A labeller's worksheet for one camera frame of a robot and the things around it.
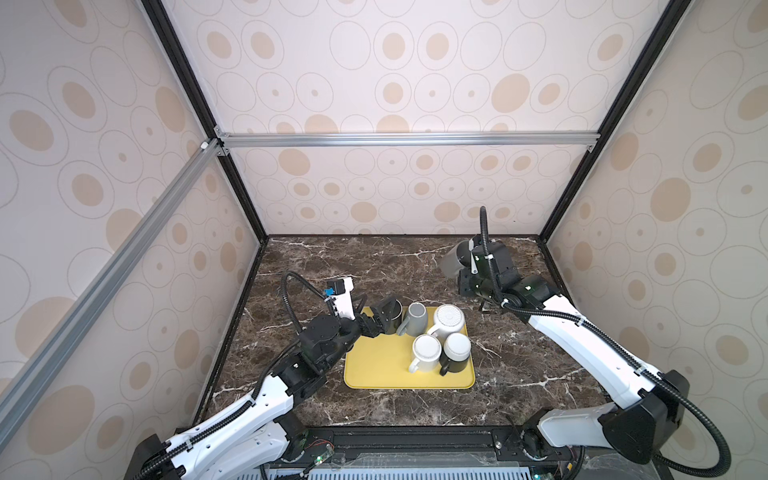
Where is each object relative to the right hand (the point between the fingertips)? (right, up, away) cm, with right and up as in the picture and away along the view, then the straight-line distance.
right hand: (463, 274), depth 78 cm
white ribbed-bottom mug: (-2, -14, +9) cm, 16 cm away
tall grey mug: (-3, +4, -5) cm, 7 cm away
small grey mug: (-12, -15, +10) cm, 21 cm away
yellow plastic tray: (-22, -26, +9) cm, 35 cm away
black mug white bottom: (-2, -21, +1) cm, 22 cm away
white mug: (-9, -22, +3) cm, 24 cm away
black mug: (-18, -15, +10) cm, 26 cm away
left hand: (-20, -5, -10) cm, 22 cm away
